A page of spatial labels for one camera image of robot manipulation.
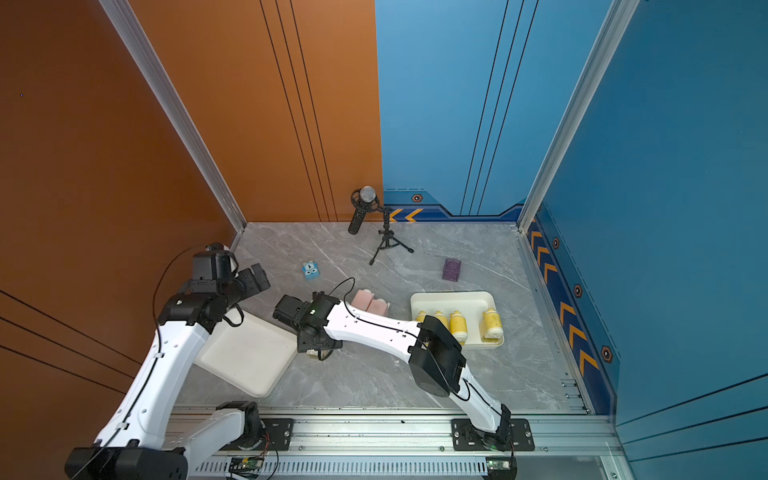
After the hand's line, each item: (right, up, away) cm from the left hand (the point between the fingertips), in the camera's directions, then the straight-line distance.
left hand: (251, 274), depth 78 cm
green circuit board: (+2, -46, -6) cm, 46 cm away
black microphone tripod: (+36, +11, +29) cm, 48 cm away
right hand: (+16, -19, +1) cm, 25 cm away
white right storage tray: (+63, -11, +18) cm, 67 cm away
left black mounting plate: (+9, -39, -5) cm, 41 cm away
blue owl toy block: (+8, -1, +27) cm, 28 cm away
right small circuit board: (+63, -44, -9) cm, 77 cm away
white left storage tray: (-4, -25, +11) cm, 28 cm away
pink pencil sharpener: (+28, -9, +13) cm, 33 cm away
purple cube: (+57, 0, +23) cm, 62 cm away
